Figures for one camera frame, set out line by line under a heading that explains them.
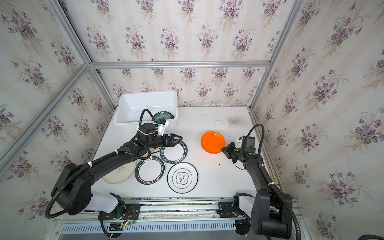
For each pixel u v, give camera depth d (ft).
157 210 2.45
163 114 3.74
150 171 2.83
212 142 2.89
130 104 3.79
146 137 2.10
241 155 2.12
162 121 2.45
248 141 2.19
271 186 1.46
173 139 2.35
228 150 2.48
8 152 1.71
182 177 2.75
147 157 1.98
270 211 1.33
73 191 1.35
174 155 3.10
